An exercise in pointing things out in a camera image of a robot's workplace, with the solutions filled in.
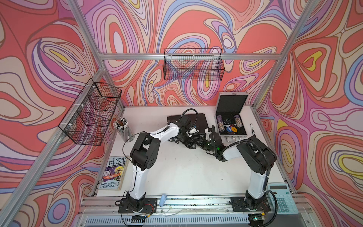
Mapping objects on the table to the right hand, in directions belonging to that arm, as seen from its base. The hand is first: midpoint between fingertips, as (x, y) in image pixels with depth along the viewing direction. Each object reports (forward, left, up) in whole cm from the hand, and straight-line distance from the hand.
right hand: (194, 143), depth 95 cm
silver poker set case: (+21, -30, +2) cm, 36 cm away
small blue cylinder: (-34, +19, +1) cm, 39 cm away
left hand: (-2, +1, +1) cm, 3 cm away
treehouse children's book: (-19, +48, +1) cm, 52 cm away
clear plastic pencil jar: (+5, +45, +16) cm, 49 cm away
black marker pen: (+11, -45, -2) cm, 47 cm away
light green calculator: (-38, -45, -1) cm, 59 cm away
